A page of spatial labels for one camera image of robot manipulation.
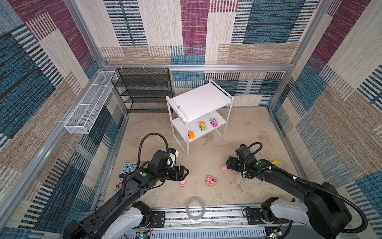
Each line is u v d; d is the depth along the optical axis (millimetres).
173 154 713
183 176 686
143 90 1110
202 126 871
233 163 789
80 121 887
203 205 789
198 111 741
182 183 829
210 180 827
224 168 867
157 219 735
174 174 674
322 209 407
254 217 730
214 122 892
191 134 845
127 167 893
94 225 408
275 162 905
